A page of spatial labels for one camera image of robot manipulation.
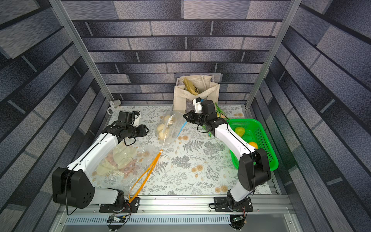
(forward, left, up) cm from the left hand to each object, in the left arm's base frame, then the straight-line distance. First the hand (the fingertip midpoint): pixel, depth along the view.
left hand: (147, 128), depth 84 cm
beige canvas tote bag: (+36, -36, +5) cm, 52 cm away
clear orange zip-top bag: (-9, +2, -17) cm, 19 cm away
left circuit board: (-43, +13, -18) cm, 48 cm away
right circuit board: (-44, -50, -18) cm, 69 cm away
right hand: (+5, -21, +7) cm, 23 cm away
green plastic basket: (+8, -72, -14) cm, 74 cm away
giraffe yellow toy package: (-14, +17, -18) cm, 28 cm away
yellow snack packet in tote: (+28, -26, +10) cm, 39 cm away
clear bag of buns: (+5, -13, -3) cm, 14 cm away
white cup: (+32, +36, -12) cm, 50 cm away
